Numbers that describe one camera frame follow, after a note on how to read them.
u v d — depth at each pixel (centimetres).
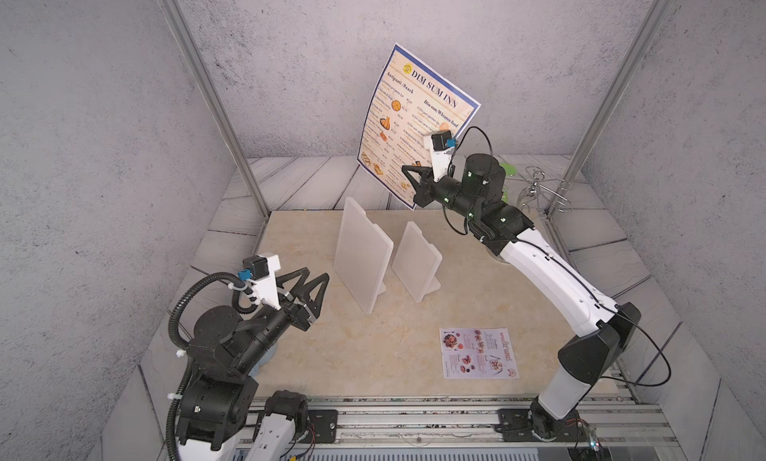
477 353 85
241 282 45
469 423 74
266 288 47
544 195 89
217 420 39
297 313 49
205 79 83
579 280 46
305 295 49
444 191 58
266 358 48
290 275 56
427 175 59
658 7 72
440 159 56
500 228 51
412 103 59
